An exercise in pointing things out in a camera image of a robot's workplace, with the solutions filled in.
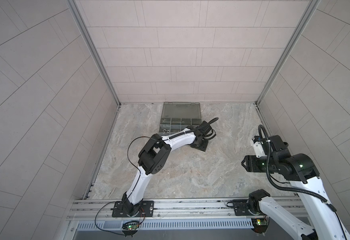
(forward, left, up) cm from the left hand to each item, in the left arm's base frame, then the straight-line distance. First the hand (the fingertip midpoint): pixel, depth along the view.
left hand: (206, 145), depth 92 cm
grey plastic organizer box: (+27, +19, -4) cm, 33 cm away
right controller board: (-40, -21, -1) cm, 45 cm away
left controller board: (-41, +38, +2) cm, 56 cm away
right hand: (-18, -14, +18) cm, 29 cm away
